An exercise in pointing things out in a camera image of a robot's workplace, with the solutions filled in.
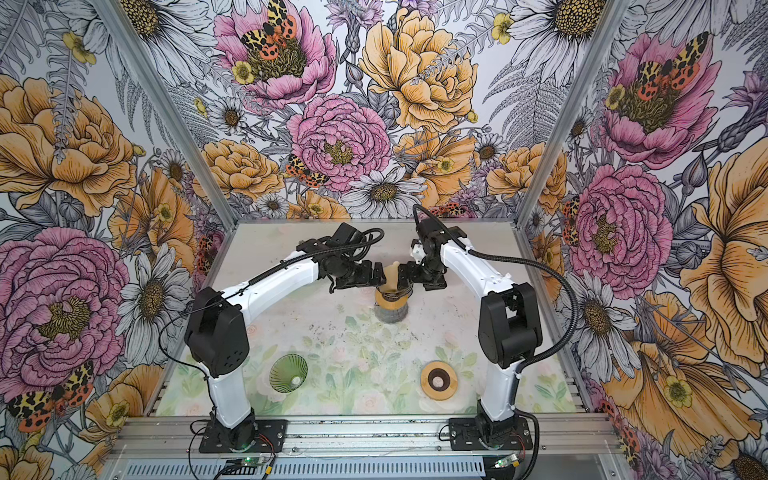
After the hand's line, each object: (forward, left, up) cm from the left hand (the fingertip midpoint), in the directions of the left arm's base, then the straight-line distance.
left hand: (369, 288), depth 87 cm
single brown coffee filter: (+3, -6, +4) cm, 8 cm away
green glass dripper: (-20, +21, -10) cm, 31 cm away
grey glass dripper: (-1, -7, -3) cm, 8 cm away
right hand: (-1, -13, -1) cm, 13 cm away
